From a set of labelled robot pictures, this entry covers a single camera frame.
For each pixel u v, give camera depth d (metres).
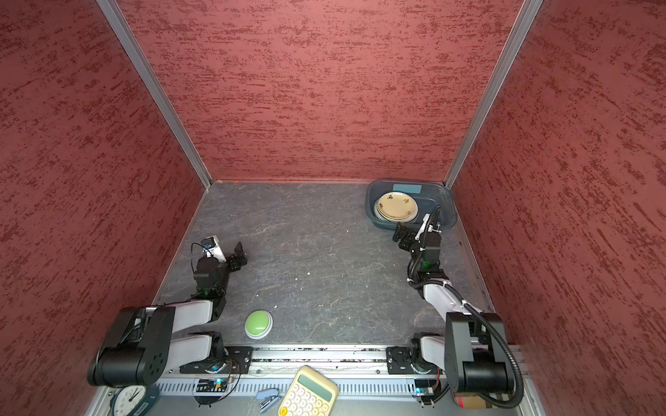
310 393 0.68
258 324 0.79
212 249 0.76
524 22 0.73
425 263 0.68
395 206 1.07
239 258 0.83
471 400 0.67
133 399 0.65
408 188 1.15
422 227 0.77
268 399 0.67
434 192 1.19
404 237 0.79
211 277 0.67
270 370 0.73
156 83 0.87
